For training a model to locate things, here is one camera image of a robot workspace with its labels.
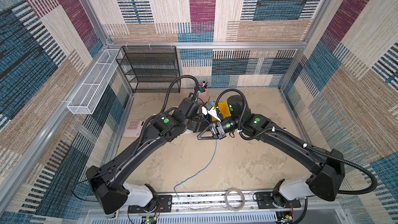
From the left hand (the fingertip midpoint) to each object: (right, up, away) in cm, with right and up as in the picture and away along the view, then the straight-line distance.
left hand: (191, 114), depth 72 cm
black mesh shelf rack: (-31, +29, +38) cm, 57 cm away
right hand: (+5, -10, -12) cm, 16 cm away
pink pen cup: (+6, +12, +33) cm, 35 cm away
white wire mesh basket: (-47, +6, -2) cm, 48 cm away
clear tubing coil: (+17, -42, +2) cm, 45 cm away
